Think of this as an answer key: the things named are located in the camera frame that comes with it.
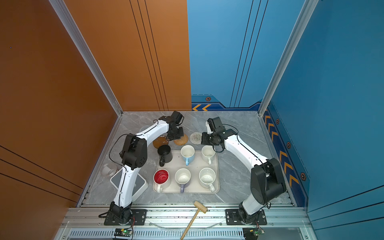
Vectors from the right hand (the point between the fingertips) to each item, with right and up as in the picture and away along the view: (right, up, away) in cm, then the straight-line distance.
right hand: (201, 139), depth 87 cm
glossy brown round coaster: (-20, +1, -14) cm, 25 cm away
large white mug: (+3, -21, -2) cm, 21 cm away
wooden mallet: (-1, -34, -12) cm, 36 cm away
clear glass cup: (-55, -18, +1) cm, 58 cm away
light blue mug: (-8, -8, +6) cm, 13 cm away
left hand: (-13, +1, +16) cm, 20 cm away
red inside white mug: (-23, -22, -2) cm, 32 cm away
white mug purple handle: (-11, -22, -1) cm, 24 cm away
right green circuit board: (+23, -43, -17) cm, 51 cm away
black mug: (-23, -8, +4) cm, 24 cm away
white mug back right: (+4, -9, +6) cm, 12 cm away
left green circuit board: (-38, -43, -16) cm, 60 cm away
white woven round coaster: (-4, -1, +17) cm, 17 cm away
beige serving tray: (-4, -26, -4) cm, 26 cm away
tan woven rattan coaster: (-13, -2, +15) cm, 20 cm away
